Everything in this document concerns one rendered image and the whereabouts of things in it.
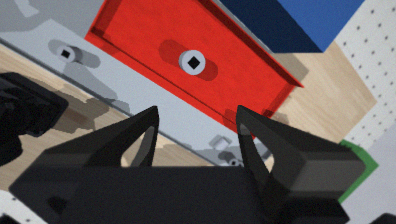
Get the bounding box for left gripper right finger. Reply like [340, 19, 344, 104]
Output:
[236, 105, 366, 224]

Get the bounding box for red rimmed tray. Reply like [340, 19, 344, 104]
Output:
[84, 0, 304, 133]

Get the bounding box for dark blue square post with white band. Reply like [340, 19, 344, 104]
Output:
[212, 0, 365, 54]

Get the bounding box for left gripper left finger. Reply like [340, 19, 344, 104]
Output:
[27, 105, 160, 168]

